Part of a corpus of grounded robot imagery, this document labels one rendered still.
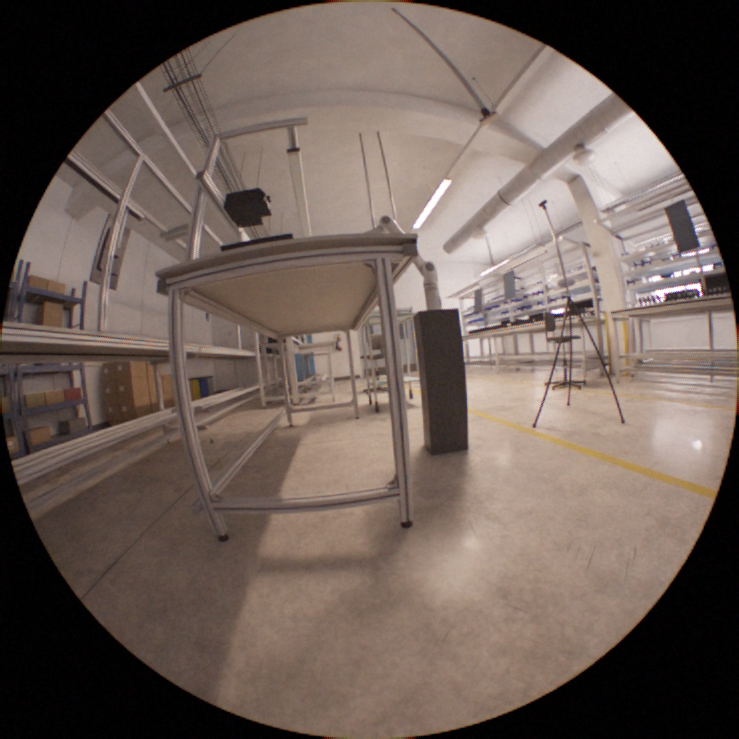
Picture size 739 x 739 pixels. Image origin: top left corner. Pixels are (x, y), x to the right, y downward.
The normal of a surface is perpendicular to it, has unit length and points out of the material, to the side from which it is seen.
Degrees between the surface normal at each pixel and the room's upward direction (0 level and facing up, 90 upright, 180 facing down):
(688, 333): 90
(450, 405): 90
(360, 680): 0
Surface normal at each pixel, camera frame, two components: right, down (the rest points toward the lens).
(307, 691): -0.11, -0.99
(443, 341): -0.04, 0.05
